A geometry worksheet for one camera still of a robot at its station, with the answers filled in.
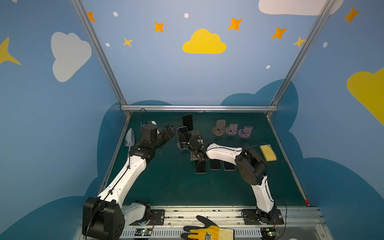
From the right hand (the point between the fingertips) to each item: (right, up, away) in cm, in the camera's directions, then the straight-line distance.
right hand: (198, 153), depth 97 cm
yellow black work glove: (+5, -32, -29) cm, 43 cm away
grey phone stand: (+25, +16, +10) cm, 31 cm away
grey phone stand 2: (+34, +14, +7) cm, 37 cm away
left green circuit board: (-28, -33, -27) cm, 51 cm away
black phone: (-8, +21, +5) cm, 23 cm away
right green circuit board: (+33, -34, -26) cm, 54 cm away
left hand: (-14, +15, -17) cm, 27 cm away
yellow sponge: (+47, 0, +1) cm, 47 cm away
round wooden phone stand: (+15, +16, +7) cm, 23 cm away
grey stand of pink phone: (-2, +13, +4) cm, 14 cm away
